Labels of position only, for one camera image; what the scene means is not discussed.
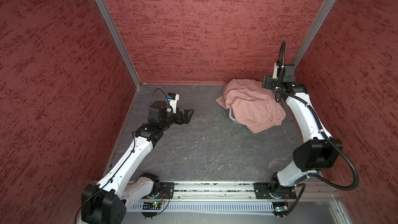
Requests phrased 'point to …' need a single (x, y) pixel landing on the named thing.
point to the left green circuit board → (153, 205)
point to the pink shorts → (252, 104)
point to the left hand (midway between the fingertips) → (186, 113)
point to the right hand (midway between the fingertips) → (269, 82)
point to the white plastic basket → (231, 114)
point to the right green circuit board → (279, 206)
